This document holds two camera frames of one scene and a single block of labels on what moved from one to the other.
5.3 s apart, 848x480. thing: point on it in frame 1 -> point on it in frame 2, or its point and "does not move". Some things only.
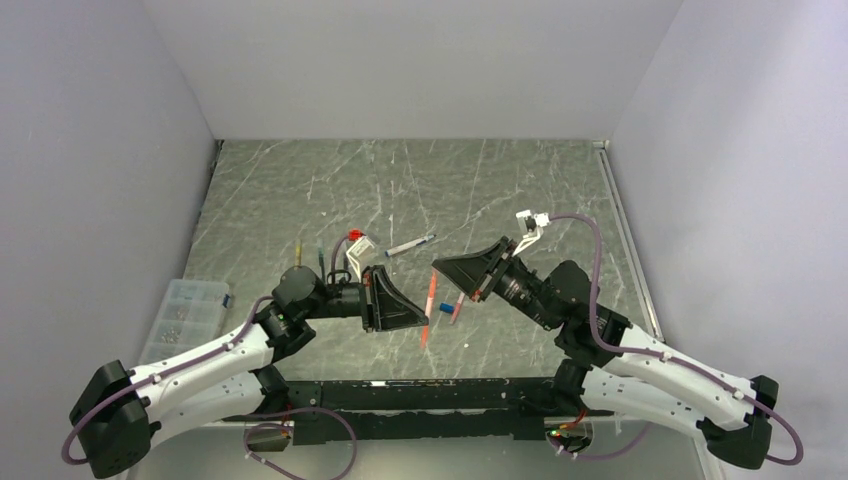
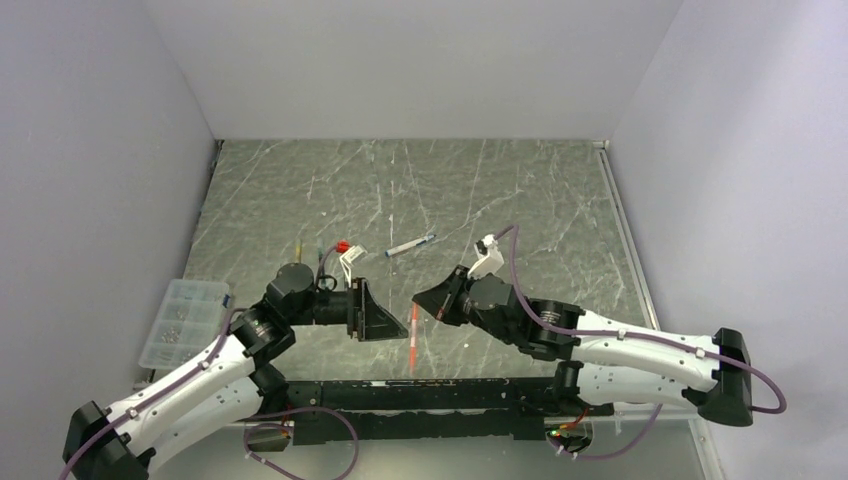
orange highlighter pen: [429, 309] -> [413, 339]
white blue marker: [401, 247] does not move
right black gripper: [473, 271] -> [441, 300]
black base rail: [421, 409] does not move
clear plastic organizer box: [189, 318] does not move
